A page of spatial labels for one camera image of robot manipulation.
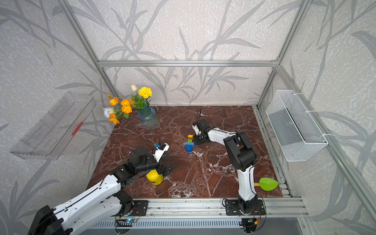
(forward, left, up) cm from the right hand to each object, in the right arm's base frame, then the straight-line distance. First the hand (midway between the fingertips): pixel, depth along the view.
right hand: (195, 139), depth 100 cm
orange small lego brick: (0, +4, +1) cm, 4 cm away
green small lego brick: (-2, +4, +2) cm, 5 cm away
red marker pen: (-13, +55, +32) cm, 65 cm away
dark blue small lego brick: (-9, +4, +1) cm, 10 cm away
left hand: (-22, +11, +14) cm, 29 cm away
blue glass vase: (+11, +33, +11) cm, 36 cm away
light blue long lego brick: (-5, +4, +1) cm, 7 cm away
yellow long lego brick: (+2, +4, +1) cm, 4 cm away
